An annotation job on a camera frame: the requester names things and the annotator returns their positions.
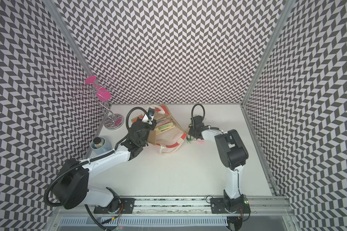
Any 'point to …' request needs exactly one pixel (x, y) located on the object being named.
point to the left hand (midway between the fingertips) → (149, 112)
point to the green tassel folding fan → (189, 140)
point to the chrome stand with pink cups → (99, 89)
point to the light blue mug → (100, 145)
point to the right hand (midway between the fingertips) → (193, 134)
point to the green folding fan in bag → (166, 127)
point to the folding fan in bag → (162, 121)
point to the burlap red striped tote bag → (167, 135)
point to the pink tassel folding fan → (201, 141)
